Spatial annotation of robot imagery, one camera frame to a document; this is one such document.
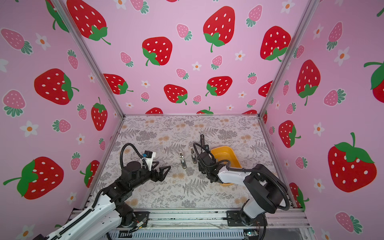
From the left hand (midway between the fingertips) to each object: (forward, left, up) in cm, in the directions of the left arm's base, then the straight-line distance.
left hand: (164, 164), depth 77 cm
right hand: (+9, -20, -11) cm, 25 cm away
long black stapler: (+26, -21, -13) cm, 36 cm away
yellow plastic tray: (+16, -36, -14) cm, 42 cm away
